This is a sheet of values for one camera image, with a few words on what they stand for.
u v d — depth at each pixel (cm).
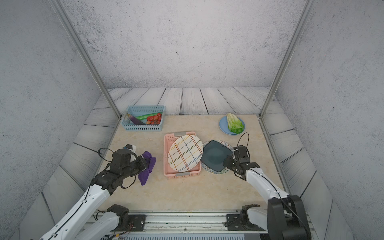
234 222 72
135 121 115
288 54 86
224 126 115
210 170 90
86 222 47
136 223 74
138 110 122
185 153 94
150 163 77
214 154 98
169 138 102
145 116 118
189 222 74
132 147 74
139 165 70
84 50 85
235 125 107
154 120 113
